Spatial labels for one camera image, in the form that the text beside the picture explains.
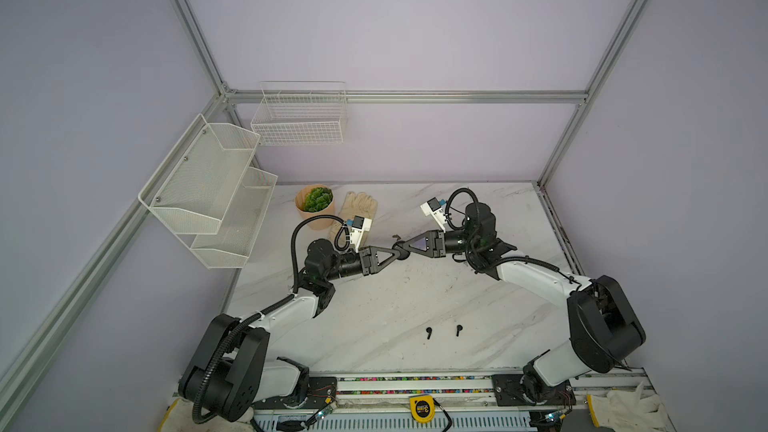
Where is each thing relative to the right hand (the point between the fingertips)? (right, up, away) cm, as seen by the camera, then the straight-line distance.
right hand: (405, 250), depth 73 cm
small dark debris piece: (-2, +1, +32) cm, 32 cm away
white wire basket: (-35, +42, +23) cm, 59 cm away
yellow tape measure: (+4, -37, -2) cm, 38 cm away
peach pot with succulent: (-30, +13, +28) cm, 43 cm away
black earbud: (+7, -24, +11) cm, 28 cm away
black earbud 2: (+16, -24, +11) cm, 30 cm away
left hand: (-2, -1, +1) cm, 2 cm away
